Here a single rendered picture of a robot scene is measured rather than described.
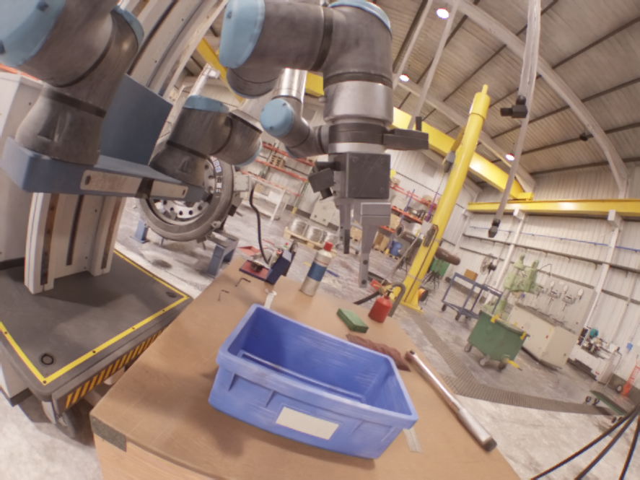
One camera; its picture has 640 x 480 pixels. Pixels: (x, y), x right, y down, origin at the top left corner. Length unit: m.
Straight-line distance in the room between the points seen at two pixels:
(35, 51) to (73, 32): 0.06
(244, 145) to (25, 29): 0.80
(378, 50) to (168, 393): 0.54
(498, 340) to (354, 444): 2.91
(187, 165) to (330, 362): 0.66
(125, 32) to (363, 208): 0.49
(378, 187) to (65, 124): 0.48
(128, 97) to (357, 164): 0.64
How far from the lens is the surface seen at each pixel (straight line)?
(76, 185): 0.56
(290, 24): 0.32
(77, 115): 0.52
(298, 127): 0.72
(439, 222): 4.51
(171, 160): 0.85
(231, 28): 0.32
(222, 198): 1.73
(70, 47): 0.43
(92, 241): 0.99
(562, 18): 9.17
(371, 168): 0.29
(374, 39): 0.35
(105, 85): 0.54
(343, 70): 0.33
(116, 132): 0.79
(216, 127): 0.89
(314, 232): 5.81
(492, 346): 3.30
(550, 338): 5.80
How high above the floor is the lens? 0.80
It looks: 6 degrees down
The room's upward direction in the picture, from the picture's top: 24 degrees clockwise
